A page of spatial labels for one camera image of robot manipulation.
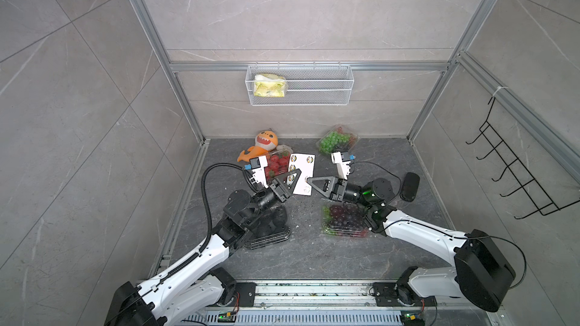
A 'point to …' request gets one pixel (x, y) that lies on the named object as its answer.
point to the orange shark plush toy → (265, 141)
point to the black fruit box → (273, 227)
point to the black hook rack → (530, 193)
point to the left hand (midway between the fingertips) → (300, 171)
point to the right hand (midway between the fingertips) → (310, 186)
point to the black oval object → (409, 186)
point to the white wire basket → (308, 84)
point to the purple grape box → (342, 219)
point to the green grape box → (337, 138)
